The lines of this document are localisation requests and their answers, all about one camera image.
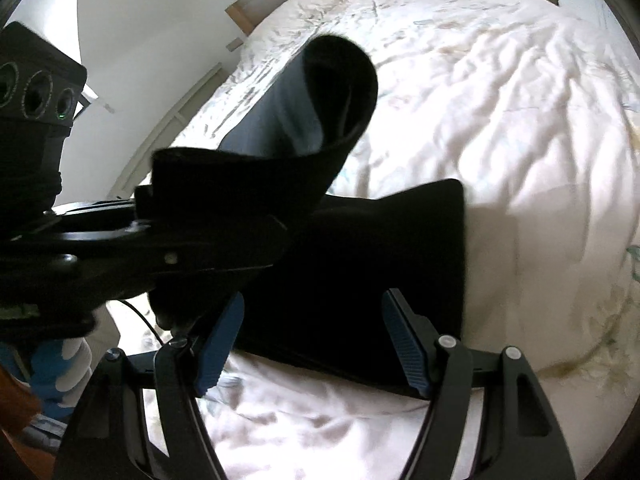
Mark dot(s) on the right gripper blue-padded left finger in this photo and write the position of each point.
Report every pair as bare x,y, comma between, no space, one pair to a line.
214,342

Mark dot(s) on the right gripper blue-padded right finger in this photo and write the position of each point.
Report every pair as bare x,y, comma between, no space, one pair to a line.
413,339

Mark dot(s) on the black pants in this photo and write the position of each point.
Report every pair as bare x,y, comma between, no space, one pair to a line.
255,216

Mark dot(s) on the left hand blue white glove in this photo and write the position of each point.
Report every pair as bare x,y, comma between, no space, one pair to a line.
61,369

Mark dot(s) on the pale floral duvet bed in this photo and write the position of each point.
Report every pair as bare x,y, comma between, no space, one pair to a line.
537,114

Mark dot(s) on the black camera box with lenses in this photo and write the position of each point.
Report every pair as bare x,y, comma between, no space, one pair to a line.
40,90

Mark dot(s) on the wall socket plate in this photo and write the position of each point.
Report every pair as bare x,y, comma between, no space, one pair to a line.
235,44

